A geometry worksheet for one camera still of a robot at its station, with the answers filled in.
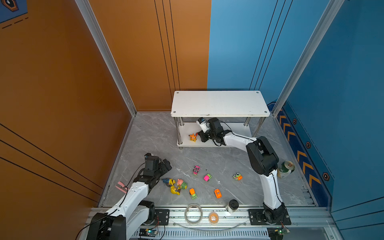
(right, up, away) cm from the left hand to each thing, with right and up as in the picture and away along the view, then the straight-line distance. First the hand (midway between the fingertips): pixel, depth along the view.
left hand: (165, 164), depth 89 cm
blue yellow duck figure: (+4, -8, -6) cm, 11 cm away
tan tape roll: (+28, -24, -14) cm, 39 cm away
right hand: (+20, +18, +11) cm, 29 cm away
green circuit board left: (-4, -28, -18) cm, 33 cm away
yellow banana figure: (+6, -12, -10) cm, 17 cm away
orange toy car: (+30, -13, -10) cm, 35 cm away
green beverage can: (+67, 0, -10) cm, 67 cm away
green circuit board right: (+57, -28, -19) cm, 66 cm away
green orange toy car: (+42, -6, -4) cm, 43 cm away
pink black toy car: (+19, -3, -2) cm, 19 cm away
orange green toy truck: (+17, -13, -10) cm, 24 cm away
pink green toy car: (+25, -6, -4) cm, 26 cm away
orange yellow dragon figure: (+16, +16, +2) cm, 23 cm away
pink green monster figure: (+12, -9, -8) cm, 17 cm away
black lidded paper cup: (+36, -14, -21) cm, 44 cm away
